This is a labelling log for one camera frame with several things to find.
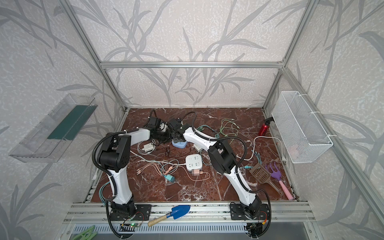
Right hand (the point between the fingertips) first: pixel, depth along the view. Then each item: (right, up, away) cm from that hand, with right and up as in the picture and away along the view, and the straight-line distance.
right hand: (180, 132), depth 98 cm
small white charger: (-21, -10, -2) cm, 23 cm away
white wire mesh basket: (+56, +1, -36) cm, 66 cm away
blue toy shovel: (+2, -38, -25) cm, 45 cm away
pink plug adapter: (+11, -22, -14) cm, 28 cm away
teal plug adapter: (-3, -24, -16) cm, 29 cm away
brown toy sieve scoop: (+49, -24, -12) cm, 56 cm away
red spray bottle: (+55, +4, -2) cm, 56 cm away
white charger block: (+13, -11, -5) cm, 17 cm away
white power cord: (+67, -17, -2) cm, 70 cm away
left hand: (-3, -1, +1) cm, 3 cm away
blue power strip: (0, -8, -2) cm, 8 cm away
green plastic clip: (-38, -45, -30) cm, 66 cm away
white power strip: (+9, -17, -9) cm, 22 cm away
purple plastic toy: (+58, -24, -11) cm, 64 cm away
